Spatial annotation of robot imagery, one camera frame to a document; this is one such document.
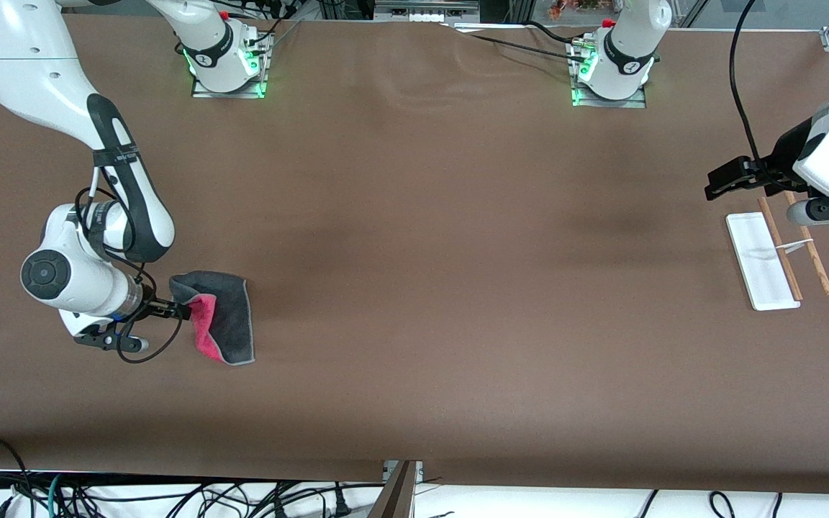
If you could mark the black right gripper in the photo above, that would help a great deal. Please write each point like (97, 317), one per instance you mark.
(155, 308)

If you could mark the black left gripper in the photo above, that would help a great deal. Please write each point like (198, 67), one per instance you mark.
(784, 156)

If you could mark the grey and pink microfibre towel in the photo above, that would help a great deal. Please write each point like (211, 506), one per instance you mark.
(233, 316)

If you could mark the metal base plate left arm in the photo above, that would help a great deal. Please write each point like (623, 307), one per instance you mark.
(630, 103)

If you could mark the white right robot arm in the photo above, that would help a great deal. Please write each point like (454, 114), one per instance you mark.
(40, 79)

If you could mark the metal base plate right arm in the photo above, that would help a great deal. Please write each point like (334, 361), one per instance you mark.
(202, 90)

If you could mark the wooden rack rod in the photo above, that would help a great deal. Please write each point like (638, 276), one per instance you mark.
(817, 266)
(781, 252)

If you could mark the white rack base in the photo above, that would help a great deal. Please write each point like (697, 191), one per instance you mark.
(763, 262)

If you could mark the white power strip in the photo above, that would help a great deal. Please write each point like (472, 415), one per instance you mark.
(425, 16)

